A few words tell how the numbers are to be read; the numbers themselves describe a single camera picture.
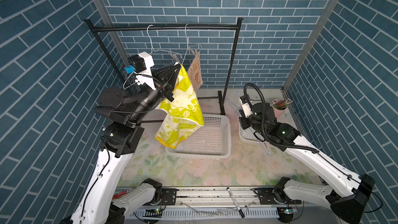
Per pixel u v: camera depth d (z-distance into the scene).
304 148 0.45
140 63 0.34
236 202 0.72
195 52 0.84
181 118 0.61
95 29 0.62
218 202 0.73
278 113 0.97
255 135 0.60
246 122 0.63
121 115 0.35
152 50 0.69
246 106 0.63
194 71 0.85
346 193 0.40
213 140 0.93
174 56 0.83
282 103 0.94
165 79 0.41
